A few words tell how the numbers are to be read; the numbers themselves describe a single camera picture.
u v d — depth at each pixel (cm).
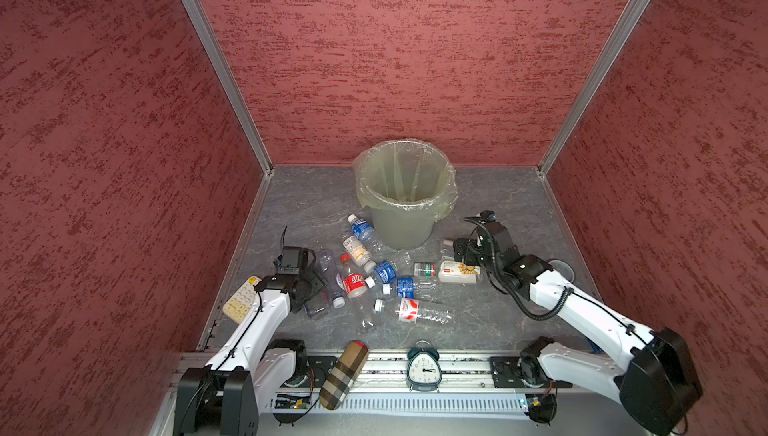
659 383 39
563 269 93
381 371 76
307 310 80
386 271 86
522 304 55
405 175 97
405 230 92
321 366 76
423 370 71
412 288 83
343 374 71
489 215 74
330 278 86
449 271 87
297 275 66
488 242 61
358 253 90
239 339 46
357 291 84
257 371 47
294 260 68
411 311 79
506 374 74
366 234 100
